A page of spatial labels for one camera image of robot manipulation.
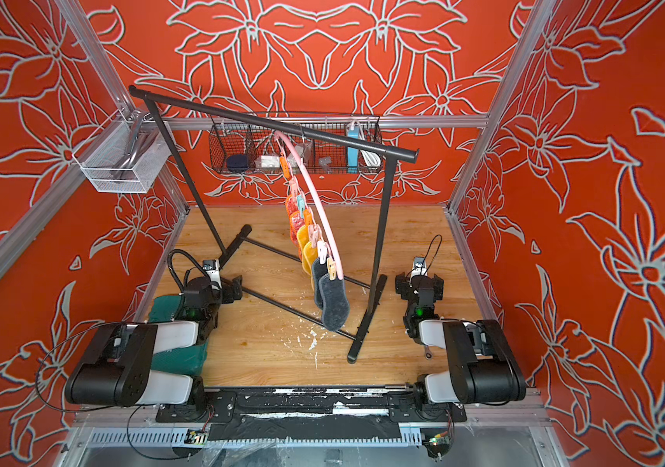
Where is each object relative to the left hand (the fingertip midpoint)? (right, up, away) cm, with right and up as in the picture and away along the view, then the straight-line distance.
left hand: (225, 276), depth 93 cm
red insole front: (+26, +17, -23) cm, 39 cm away
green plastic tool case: (-3, -20, -17) cm, 26 cm away
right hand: (+62, +2, -2) cm, 62 cm away
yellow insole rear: (+28, +14, -25) cm, 40 cm away
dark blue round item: (+4, +38, +2) cm, 38 cm away
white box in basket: (+16, +36, -7) cm, 40 cm away
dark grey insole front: (+36, -4, -22) cm, 42 cm away
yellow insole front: (+30, +9, -26) cm, 41 cm away
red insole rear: (+25, +22, -20) cm, 38 cm away
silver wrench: (+63, -20, -12) cm, 67 cm away
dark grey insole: (+32, +6, -29) cm, 43 cm away
